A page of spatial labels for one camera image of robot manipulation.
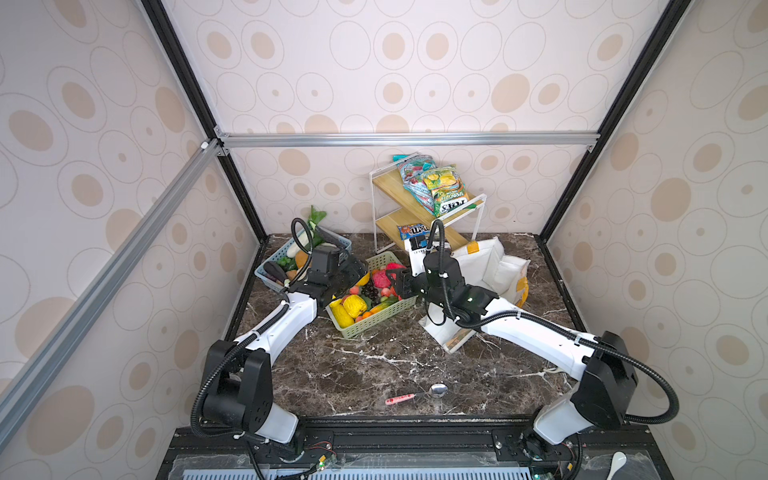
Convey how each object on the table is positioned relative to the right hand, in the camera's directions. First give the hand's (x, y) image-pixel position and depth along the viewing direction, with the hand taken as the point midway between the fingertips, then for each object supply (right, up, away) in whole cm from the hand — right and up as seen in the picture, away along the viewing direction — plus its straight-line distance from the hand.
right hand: (393, 270), depth 77 cm
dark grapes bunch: (-7, -8, +23) cm, 25 cm away
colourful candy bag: (+6, +30, +12) cm, 33 cm away
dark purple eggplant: (-39, -1, +21) cm, 45 cm away
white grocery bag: (+30, +2, +20) cm, 36 cm away
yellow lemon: (-12, -11, +15) cm, 22 cm away
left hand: (-7, +2, +8) cm, 11 cm away
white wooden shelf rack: (0, +18, +7) cm, 20 cm away
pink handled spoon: (+11, -33, +3) cm, 35 cm away
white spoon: (+54, -45, -6) cm, 71 cm away
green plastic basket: (-5, +2, +8) cm, 10 cm away
